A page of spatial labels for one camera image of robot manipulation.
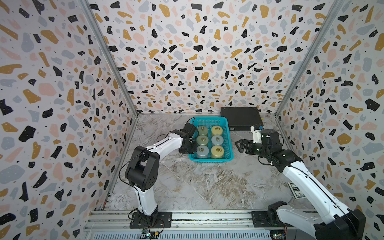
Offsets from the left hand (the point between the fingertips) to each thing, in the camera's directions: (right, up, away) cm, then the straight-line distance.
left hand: (196, 150), depth 92 cm
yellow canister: (+14, +12, +8) cm, 20 cm away
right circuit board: (+40, -37, -21) cm, 58 cm away
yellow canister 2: (+13, -1, -2) cm, 13 cm away
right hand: (+25, +6, -14) cm, 29 cm away
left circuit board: (-23, -37, -21) cm, 48 cm away
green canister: (+4, +12, +8) cm, 15 cm away
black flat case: (+36, +22, +28) cm, 51 cm away
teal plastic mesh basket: (+9, +18, +16) cm, 26 cm away
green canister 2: (+4, +6, +2) cm, 8 cm away
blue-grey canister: (+13, +6, +2) cm, 15 cm away
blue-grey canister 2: (+4, 0, -3) cm, 5 cm away
